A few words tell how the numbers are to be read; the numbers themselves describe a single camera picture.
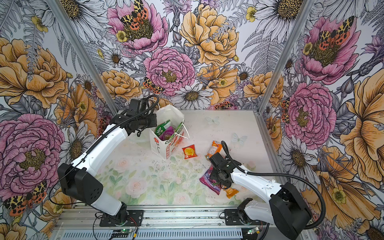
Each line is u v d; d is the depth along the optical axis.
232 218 0.73
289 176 0.45
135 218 0.74
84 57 0.89
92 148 0.47
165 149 0.83
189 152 0.97
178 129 0.94
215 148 0.97
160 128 0.92
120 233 0.72
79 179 0.42
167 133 0.94
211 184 0.83
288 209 0.41
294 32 0.80
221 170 0.64
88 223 0.74
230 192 0.81
